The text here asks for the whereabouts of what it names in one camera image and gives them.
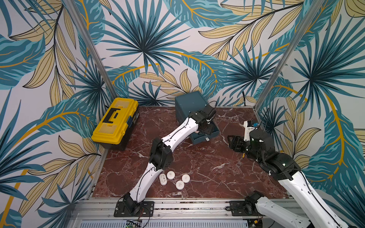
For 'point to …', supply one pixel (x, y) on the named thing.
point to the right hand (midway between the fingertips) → (233, 137)
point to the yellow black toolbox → (114, 129)
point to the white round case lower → (180, 185)
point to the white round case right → (186, 178)
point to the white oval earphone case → (163, 179)
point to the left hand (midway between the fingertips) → (207, 131)
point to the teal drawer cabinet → (187, 103)
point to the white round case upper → (170, 175)
